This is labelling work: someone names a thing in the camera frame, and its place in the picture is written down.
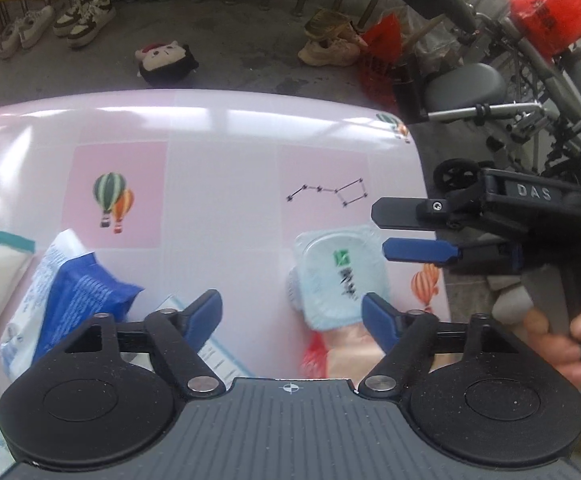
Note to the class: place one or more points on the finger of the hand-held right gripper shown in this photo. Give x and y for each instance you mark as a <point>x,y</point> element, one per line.
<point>395,212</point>
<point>415,251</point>

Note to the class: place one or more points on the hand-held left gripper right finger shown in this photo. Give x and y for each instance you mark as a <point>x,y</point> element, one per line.
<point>378,317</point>

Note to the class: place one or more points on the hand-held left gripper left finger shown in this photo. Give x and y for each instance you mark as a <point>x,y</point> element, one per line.
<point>205,312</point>

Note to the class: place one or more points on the pink wet wipes pack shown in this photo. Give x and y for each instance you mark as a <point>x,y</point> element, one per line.
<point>335,280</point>

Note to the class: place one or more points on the blue and white wipes pack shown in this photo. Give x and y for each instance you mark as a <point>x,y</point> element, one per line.
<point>75,290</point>

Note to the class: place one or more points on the person's right hand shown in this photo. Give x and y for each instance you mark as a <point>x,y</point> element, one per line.
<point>555,347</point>

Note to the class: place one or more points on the light blue paper box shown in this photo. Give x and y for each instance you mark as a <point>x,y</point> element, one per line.
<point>223,355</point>

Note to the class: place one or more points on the pink printed tablecloth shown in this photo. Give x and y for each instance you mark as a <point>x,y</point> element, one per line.
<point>210,185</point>

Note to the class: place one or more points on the grey wheelchair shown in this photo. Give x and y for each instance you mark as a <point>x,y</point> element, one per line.
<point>465,85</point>

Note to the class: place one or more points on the orange red plastic bag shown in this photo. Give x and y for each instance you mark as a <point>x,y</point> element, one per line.
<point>380,50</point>

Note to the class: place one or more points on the beige shoe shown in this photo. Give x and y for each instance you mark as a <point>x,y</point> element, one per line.
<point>330,22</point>
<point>328,52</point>

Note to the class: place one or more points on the brown and white sneaker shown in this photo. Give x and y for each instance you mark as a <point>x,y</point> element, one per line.
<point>93,20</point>
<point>73,17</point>

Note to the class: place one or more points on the white chunky shoe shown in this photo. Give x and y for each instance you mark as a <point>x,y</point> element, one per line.
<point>35,25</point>
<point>10,37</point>

